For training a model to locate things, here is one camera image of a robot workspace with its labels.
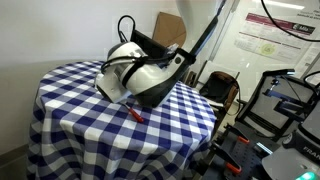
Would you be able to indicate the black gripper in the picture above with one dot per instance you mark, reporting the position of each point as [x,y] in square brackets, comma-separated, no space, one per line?
[148,45]

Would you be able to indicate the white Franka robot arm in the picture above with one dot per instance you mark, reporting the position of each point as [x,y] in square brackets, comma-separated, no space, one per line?
[143,76]

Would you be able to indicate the brown cardboard box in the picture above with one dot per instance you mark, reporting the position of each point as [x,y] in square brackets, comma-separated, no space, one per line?
[166,30]

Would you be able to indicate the brown and black bag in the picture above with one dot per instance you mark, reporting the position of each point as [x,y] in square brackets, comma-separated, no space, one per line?
[216,87]

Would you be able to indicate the blue white checked tablecloth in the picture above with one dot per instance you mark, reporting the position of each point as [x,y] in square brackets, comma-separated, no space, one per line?
[100,140]

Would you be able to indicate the black mesh office chair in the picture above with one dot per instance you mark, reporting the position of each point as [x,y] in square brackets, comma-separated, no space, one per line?
[254,96]

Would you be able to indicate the white poster with purple header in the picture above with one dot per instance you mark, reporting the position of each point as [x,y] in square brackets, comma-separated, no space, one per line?
[276,46]

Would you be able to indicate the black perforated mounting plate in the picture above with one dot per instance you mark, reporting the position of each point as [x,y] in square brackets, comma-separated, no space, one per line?
[248,156]

